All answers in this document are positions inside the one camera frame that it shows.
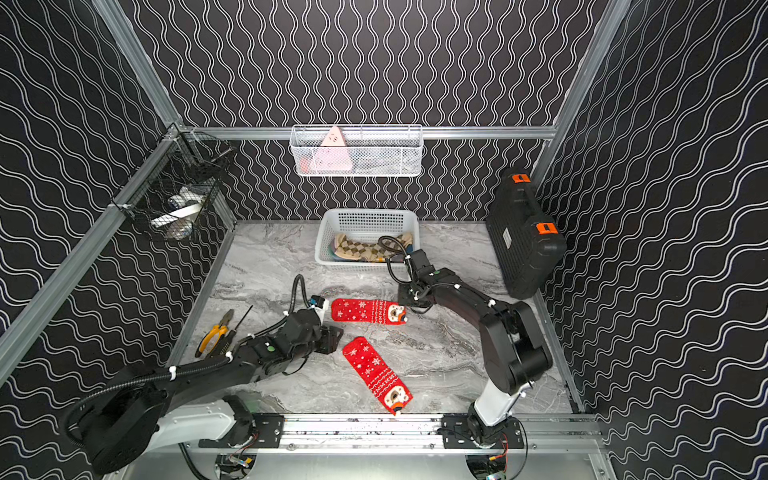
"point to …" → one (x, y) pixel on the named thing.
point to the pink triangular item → (333, 154)
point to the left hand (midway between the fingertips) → (337, 328)
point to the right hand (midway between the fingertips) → (406, 297)
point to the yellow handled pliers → (214, 335)
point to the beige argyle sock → (387, 248)
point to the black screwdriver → (227, 340)
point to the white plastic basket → (366, 239)
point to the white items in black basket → (182, 209)
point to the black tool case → (528, 249)
